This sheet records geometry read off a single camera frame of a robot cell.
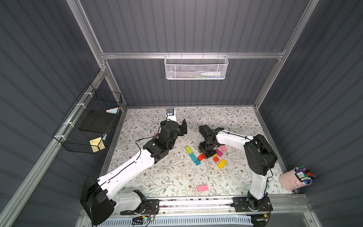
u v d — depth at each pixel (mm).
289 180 752
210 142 708
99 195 386
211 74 871
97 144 597
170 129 525
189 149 957
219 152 936
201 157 910
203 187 804
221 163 888
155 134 575
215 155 913
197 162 889
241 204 738
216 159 913
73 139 668
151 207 730
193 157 917
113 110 824
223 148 940
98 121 742
